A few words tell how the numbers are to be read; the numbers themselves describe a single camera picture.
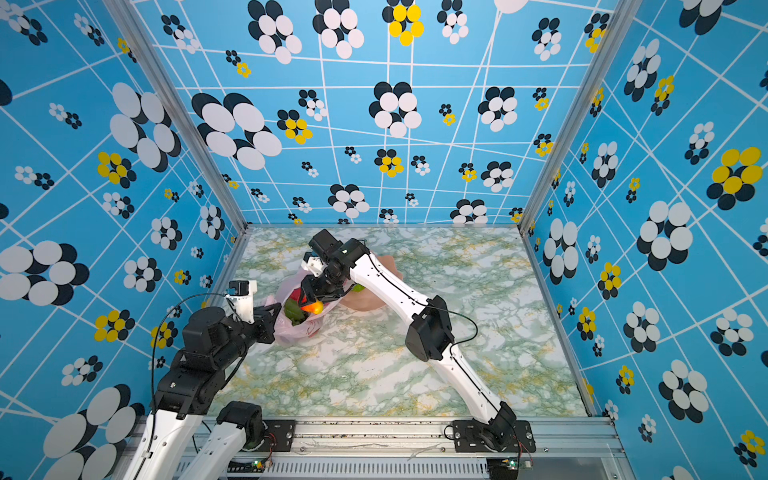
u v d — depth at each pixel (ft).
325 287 2.44
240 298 1.96
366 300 3.16
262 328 2.02
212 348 1.69
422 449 2.37
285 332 2.27
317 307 2.58
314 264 2.59
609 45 2.38
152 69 2.52
